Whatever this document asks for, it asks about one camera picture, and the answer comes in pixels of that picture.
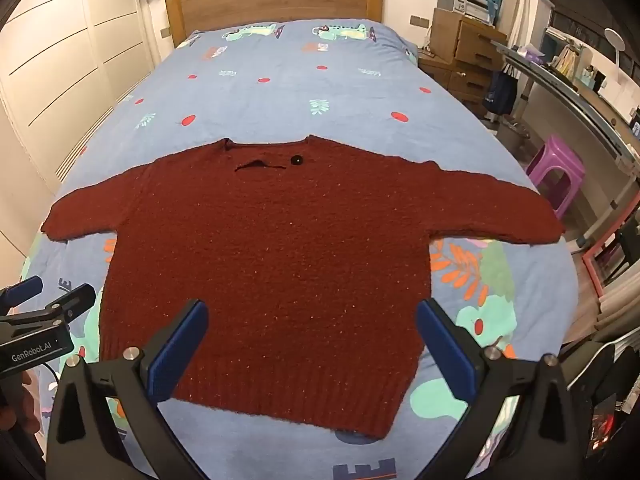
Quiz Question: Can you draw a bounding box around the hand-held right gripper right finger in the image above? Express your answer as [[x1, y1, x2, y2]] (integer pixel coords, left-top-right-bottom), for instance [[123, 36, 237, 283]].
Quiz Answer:
[[416, 298, 596, 480]]

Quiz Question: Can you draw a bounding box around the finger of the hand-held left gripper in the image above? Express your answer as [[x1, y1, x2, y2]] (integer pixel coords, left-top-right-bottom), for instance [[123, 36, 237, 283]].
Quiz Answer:
[[0, 275, 44, 312], [46, 283, 97, 323]]

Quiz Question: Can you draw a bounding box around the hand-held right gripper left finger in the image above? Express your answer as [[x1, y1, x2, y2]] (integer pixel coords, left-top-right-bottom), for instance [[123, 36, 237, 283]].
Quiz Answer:
[[46, 299, 209, 480]]

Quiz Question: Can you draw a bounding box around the dark red knit sweater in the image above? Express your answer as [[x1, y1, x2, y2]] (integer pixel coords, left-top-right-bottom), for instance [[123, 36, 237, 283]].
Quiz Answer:
[[40, 133, 567, 438]]

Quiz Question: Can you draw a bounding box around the person's left hand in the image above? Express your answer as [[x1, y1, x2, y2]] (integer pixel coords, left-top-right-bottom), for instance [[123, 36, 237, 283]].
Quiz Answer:
[[0, 372, 41, 432]]

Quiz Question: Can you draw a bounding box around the purple plastic stool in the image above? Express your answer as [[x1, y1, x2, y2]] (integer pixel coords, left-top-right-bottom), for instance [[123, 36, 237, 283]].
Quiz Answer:
[[526, 135, 586, 220]]

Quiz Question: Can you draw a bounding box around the white wardrobe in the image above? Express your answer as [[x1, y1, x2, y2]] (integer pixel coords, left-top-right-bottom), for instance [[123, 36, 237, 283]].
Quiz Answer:
[[0, 0, 168, 271]]

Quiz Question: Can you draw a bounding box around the navy tote bag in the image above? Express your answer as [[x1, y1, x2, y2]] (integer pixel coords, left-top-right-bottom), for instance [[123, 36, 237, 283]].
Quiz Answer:
[[482, 64, 520, 116]]

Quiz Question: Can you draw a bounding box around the grey study desk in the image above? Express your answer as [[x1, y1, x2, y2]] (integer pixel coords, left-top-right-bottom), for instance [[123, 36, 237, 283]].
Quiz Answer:
[[492, 40, 640, 261]]

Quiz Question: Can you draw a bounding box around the wooden dresser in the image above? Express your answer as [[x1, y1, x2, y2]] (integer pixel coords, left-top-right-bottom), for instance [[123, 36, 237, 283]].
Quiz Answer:
[[419, 7, 508, 117]]

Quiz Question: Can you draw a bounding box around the grey printer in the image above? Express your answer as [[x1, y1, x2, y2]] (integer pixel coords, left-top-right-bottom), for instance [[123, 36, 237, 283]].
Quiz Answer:
[[436, 0, 498, 23]]

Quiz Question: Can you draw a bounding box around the white desk lamp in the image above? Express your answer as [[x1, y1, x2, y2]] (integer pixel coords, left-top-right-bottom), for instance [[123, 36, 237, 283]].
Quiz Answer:
[[604, 27, 632, 92]]

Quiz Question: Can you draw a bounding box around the wooden headboard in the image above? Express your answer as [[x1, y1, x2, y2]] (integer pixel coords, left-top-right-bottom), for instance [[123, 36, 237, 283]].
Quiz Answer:
[[166, 0, 385, 50]]

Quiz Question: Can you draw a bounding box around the black cable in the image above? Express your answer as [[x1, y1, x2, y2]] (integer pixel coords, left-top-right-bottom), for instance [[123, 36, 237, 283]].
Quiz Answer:
[[37, 359, 60, 387]]

